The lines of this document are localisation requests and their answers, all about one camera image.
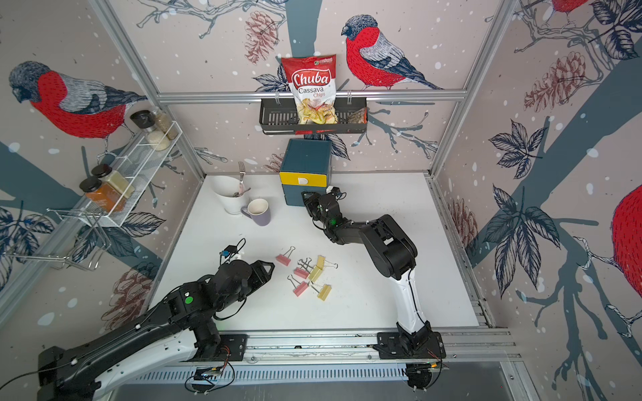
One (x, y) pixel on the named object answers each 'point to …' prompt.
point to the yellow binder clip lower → (324, 291)
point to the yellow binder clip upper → (321, 263)
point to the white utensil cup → (230, 191)
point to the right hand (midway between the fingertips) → (299, 194)
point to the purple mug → (258, 210)
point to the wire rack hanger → (89, 251)
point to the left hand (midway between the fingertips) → (276, 266)
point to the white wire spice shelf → (141, 164)
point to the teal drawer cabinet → (306, 167)
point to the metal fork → (242, 165)
